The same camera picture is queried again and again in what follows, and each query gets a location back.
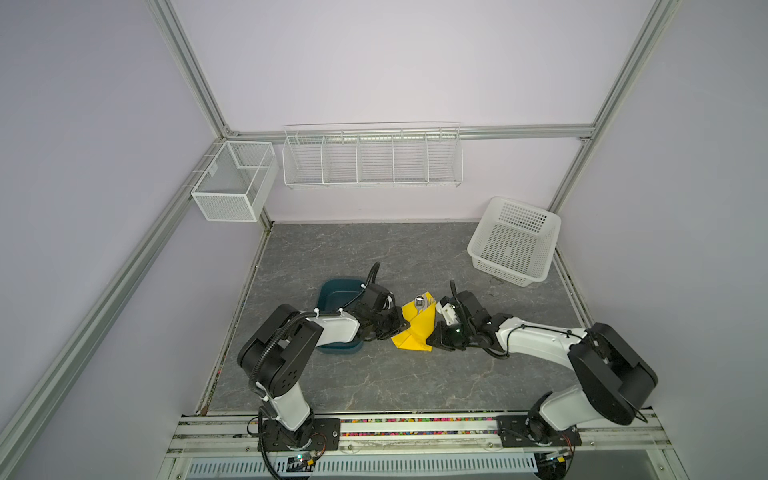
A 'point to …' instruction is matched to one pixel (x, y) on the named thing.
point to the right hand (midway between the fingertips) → (426, 344)
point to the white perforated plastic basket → (515, 241)
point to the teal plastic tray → (333, 295)
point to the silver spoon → (419, 302)
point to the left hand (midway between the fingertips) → (412, 328)
